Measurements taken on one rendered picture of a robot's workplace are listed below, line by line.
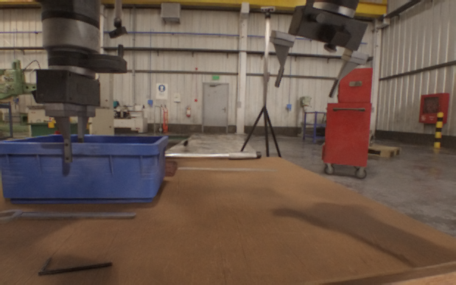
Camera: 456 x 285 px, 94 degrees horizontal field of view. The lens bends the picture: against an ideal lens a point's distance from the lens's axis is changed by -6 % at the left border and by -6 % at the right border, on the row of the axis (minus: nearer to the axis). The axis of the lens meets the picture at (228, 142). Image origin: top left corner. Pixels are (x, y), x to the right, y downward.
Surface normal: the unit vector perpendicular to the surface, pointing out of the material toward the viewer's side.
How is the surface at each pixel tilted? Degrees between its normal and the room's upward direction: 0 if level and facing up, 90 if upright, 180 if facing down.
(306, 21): 114
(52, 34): 90
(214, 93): 90
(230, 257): 0
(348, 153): 90
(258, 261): 0
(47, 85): 90
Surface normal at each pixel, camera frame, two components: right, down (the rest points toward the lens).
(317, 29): 0.11, 0.50
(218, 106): 0.04, 0.11
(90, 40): 0.94, 0.07
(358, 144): -0.47, 0.08
